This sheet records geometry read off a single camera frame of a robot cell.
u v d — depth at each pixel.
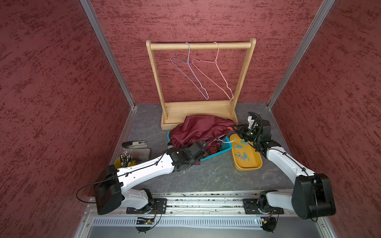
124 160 0.73
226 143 0.90
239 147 0.96
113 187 0.40
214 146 0.90
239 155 0.92
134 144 0.93
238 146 0.95
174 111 1.18
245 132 0.76
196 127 0.85
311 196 0.41
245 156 0.92
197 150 0.58
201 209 0.74
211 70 1.00
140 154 0.90
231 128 0.84
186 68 0.99
